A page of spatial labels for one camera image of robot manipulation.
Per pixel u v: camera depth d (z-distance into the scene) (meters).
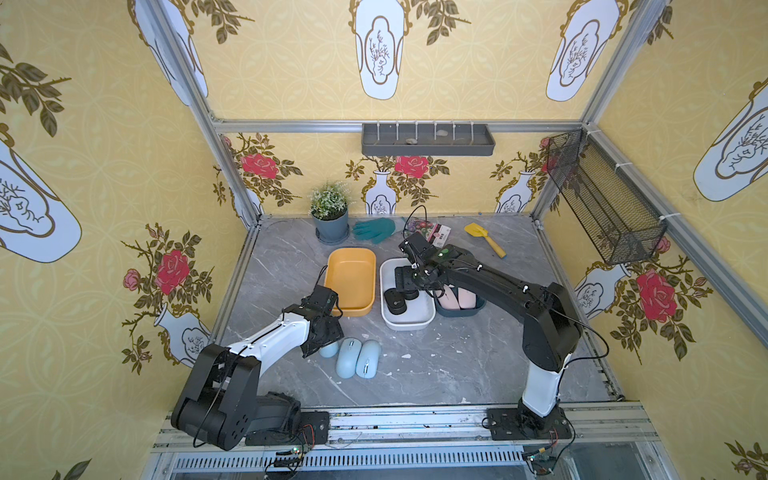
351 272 1.03
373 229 1.17
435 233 1.17
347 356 0.84
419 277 0.66
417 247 0.69
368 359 0.82
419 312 0.93
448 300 0.95
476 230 1.16
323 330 0.78
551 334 0.48
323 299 0.73
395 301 0.93
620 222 0.83
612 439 0.74
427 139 0.92
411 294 0.97
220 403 0.41
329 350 0.85
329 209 1.03
